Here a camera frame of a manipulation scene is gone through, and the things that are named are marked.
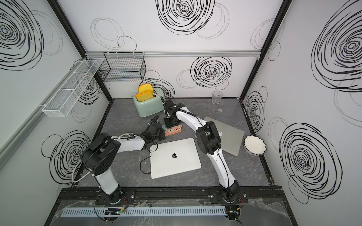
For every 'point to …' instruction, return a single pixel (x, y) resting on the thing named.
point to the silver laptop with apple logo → (174, 157)
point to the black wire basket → (123, 67)
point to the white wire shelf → (66, 96)
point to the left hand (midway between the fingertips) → (163, 134)
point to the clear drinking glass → (217, 96)
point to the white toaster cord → (158, 97)
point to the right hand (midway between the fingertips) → (170, 124)
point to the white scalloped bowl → (254, 145)
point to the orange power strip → (172, 130)
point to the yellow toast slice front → (144, 96)
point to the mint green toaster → (151, 107)
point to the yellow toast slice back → (145, 87)
